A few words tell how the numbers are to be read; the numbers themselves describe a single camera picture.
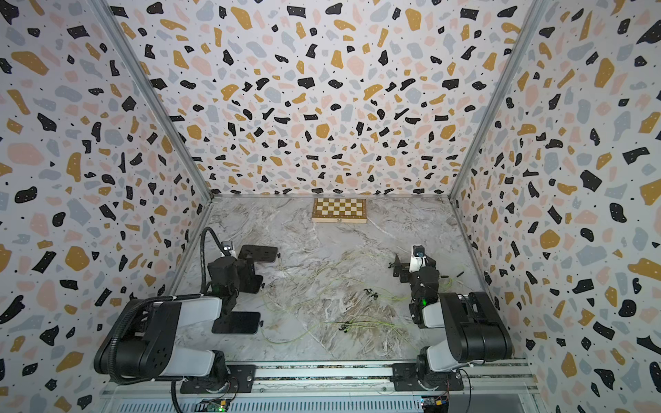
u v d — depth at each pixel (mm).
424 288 690
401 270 833
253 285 925
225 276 706
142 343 441
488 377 764
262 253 909
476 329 454
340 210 1132
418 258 783
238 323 853
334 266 990
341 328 834
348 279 950
